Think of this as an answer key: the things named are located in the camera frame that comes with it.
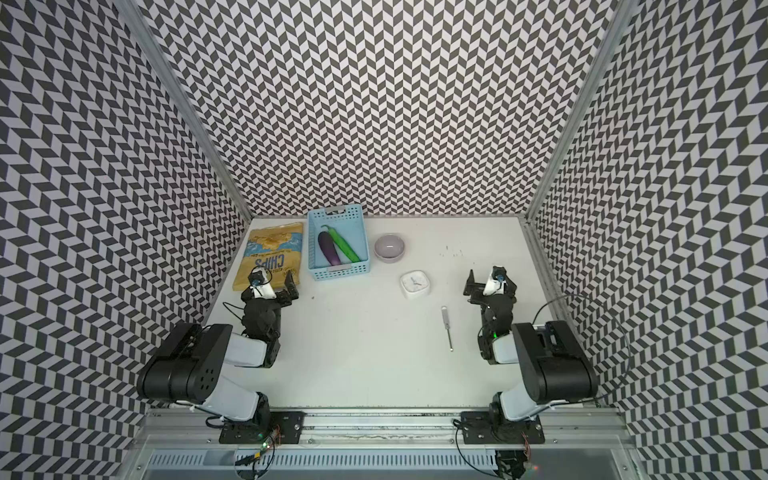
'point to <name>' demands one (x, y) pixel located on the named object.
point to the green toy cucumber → (341, 244)
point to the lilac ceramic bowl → (389, 248)
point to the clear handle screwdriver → (445, 316)
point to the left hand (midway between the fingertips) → (273, 278)
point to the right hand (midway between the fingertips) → (487, 276)
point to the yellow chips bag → (276, 248)
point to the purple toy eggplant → (329, 248)
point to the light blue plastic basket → (347, 222)
